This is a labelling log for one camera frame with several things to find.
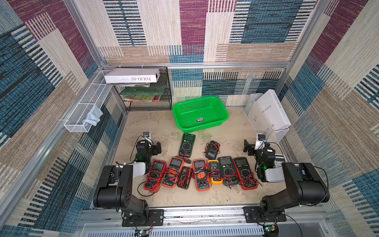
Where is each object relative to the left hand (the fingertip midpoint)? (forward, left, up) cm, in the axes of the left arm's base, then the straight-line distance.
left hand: (150, 142), depth 95 cm
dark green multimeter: (-1, -23, -3) cm, 23 cm away
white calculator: (-11, -79, -4) cm, 80 cm away
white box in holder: (+12, -77, +15) cm, 79 cm away
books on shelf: (+23, +4, +20) cm, 31 cm away
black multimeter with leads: (-22, -22, -3) cm, 31 cm away
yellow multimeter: (-15, -39, -3) cm, 42 cm away
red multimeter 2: (-22, -56, -2) cm, 60 cm away
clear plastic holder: (+10, -70, +5) cm, 70 cm away
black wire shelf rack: (+39, -5, -3) cm, 40 cm away
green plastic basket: (+30, -34, -6) cm, 45 cm away
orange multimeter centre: (-20, -31, -2) cm, 37 cm away
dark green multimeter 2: (-22, -47, -3) cm, 52 cm away
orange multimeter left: (-20, -14, -2) cm, 25 cm away
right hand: (-1, -64, +4) cm, 64 cm away
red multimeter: (-24, -5, -2) cm, 24 cm away
